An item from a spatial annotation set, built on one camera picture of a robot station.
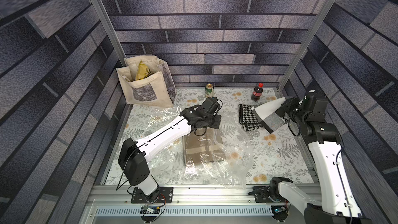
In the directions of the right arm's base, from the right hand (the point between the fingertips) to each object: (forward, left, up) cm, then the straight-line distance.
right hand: (284, 99), depth 69 cm
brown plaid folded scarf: (-12, +38, -30) cm, 50 cm away
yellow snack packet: (+30, +77, -8) cm, 83 cm away
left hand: (-4, +29, -13) cm, 32 cm away
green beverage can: (+30, +34, -23) cm, 51 cm away
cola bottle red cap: (+28, 0, -26) cm, 38 cm away
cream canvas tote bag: (+20, +71, -6) cm, 74 cm away
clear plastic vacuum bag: (-25, +22, -21) cm, 40 cm away
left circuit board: (-41, +62, -34) cm, 82 cm away
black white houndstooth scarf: (+9, +9, -30) cm, 32 cm away
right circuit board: (-40, +1, -37) cm, 54 cm away
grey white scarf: (0, +5, -11) cm, 13 cm away
